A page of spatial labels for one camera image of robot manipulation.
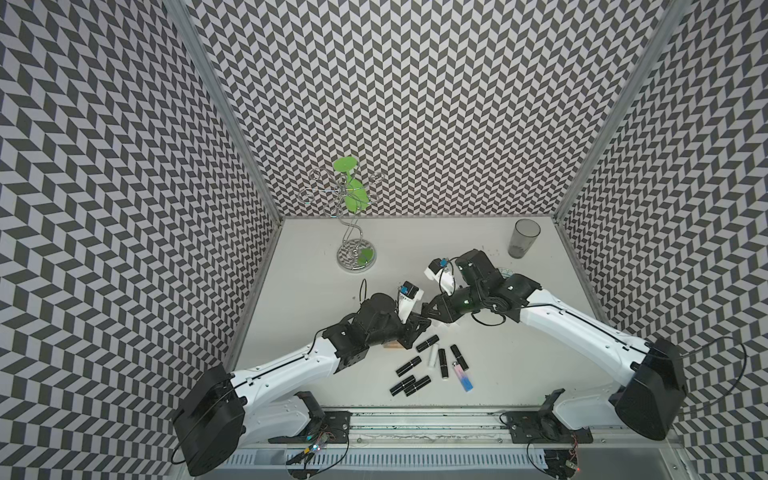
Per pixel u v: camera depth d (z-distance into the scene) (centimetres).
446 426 75
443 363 82
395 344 70
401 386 78
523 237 97
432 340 86
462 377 81
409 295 67
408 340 67
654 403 39
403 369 80
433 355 84
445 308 69
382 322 59
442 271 68
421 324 75
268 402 46
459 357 83
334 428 72
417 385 79
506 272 59
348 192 84
